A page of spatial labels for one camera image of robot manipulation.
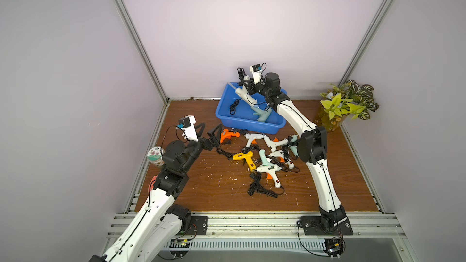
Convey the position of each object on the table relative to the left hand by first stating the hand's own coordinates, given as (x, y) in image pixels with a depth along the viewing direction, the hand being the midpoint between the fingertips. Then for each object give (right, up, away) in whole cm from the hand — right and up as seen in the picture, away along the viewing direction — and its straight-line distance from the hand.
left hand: (214, 125), depth 67 cm
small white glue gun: (+16, -9, +33) cm, 38 cm away
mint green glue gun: (+24, +4, +41) cm, 48 cm away
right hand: (+13, +25, +24) cm, 37 cm away
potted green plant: (+67, +12, +26) cm, 73 cm away
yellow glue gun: (+14, -18, +24) cm, 33 cm away
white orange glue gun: (+28, -12, +28) cm, 41 cm away
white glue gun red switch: (+25, -23, +17) cm, 38 cm away
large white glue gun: (+12, +16, +28) cm, 34 cm away
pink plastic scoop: (-16, -16, -16) cm, 28 cm away
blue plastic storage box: (+8, +5, +45) cm, 46 cm away
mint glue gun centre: (+22, -20, +22) cm, 37 cm away
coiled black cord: (+17, -30, +15) cm, 38 cm away
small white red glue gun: (+31, -17, +24) cm, 43 cm away
